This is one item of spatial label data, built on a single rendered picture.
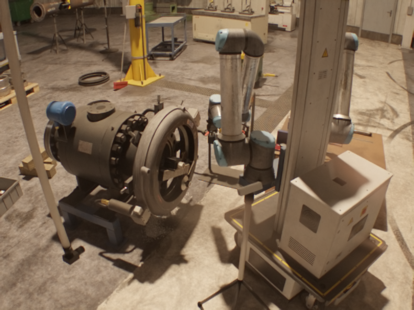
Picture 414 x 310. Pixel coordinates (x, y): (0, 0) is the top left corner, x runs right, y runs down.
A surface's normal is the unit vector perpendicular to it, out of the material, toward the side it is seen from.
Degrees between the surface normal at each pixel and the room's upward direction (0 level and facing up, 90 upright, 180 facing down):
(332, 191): 0
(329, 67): 90
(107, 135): 40
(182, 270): 0
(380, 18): 90
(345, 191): 0
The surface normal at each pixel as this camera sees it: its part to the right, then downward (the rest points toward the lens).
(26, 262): 0.00, -0.86
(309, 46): 0.58, 0.42
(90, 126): -0.22, -0.46
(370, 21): -0.49, 0.45
